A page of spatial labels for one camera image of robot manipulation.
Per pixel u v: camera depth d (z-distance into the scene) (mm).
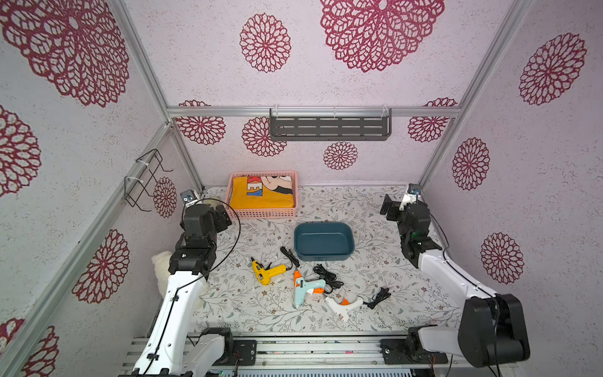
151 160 811
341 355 745
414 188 698
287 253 925
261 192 1095
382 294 852
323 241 977
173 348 394
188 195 604
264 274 888
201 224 516
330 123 919
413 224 641
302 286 834
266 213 1034
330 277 876
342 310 814
